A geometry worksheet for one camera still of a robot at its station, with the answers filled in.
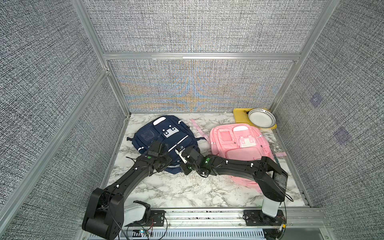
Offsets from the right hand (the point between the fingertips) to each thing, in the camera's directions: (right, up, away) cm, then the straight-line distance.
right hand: (180, 160), depth 83 cm
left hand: (-4, 0, +3) cm, 5 cm away
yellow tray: (+46, +27, +35) cm, 64 cm away
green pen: (+59, -3, +10) cm, 60 cm away
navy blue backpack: (-7, +15, +20) cm, 26 cm away
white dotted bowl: (+61, +26, +33) cm, 74 cm away
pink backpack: (+38, +9, +13) cm, 42 cm away
